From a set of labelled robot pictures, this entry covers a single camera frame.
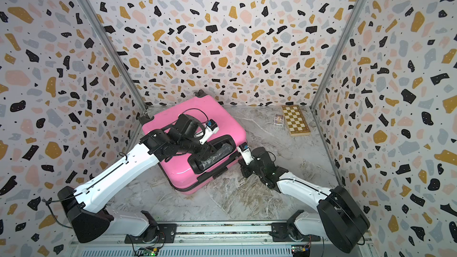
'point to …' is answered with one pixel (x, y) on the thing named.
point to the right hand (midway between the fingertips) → (240, 161)
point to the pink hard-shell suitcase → (187, 176)
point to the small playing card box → (278, 119)
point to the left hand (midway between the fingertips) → (214, 146)
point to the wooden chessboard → (296, 121)
